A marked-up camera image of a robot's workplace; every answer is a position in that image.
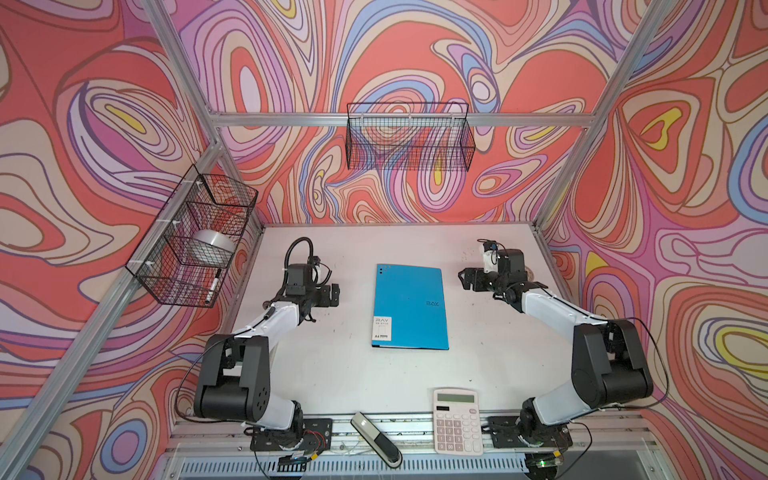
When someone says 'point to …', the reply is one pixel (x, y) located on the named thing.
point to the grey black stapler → (392, 458)
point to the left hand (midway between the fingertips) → (327, 286)
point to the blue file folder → (409, 308)
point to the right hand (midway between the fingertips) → (475, 278)
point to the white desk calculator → (457, 421)
